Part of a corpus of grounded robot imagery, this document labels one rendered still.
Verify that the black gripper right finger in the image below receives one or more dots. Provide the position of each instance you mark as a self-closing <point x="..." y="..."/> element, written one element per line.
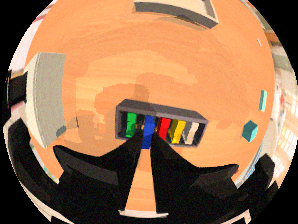
<point x="174" y="177"/>

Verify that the light teal block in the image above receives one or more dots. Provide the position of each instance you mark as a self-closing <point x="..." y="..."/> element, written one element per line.
<point x="262" y="102"/>

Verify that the green fuse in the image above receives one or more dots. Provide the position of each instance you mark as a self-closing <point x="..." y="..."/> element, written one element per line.
<point x="131" y="125"/>

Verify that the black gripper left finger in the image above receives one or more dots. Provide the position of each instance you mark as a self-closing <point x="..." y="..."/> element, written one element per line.
<point x="113" y="171"/>

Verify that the teal cube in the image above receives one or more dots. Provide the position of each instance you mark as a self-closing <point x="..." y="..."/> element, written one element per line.
<point x="249" y="130"/>

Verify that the red fuse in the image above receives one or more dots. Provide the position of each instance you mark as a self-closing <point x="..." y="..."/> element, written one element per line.
<point x="163" y="127"/>

